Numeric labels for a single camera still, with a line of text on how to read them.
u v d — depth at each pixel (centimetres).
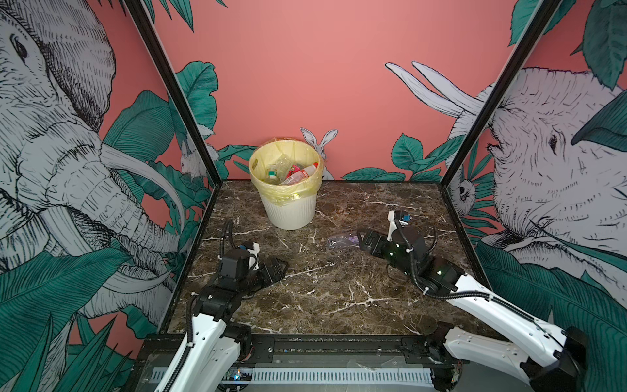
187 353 45
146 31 73
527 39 75
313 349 75
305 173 88
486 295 46
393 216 67
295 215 93
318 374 78
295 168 92
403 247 52
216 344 47
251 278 64
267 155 96
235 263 56
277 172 99
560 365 38
